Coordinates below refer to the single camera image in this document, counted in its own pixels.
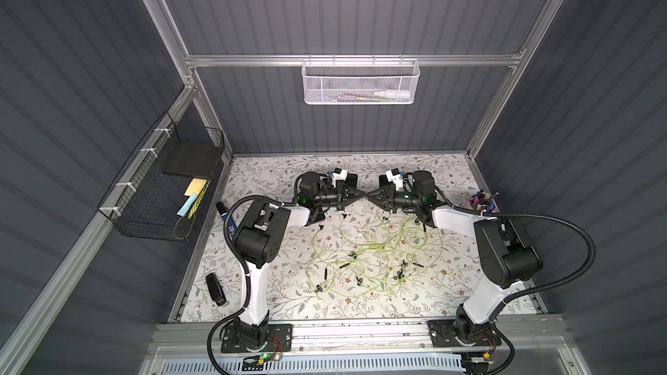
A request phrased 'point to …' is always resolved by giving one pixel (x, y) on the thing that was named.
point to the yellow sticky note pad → (195, 186)
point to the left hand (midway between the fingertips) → (371, 198)
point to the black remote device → (215, 289)
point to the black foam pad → (194, 159)
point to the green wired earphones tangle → (362, 255)
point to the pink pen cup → (482, 201)
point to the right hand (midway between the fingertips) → (371, 197)
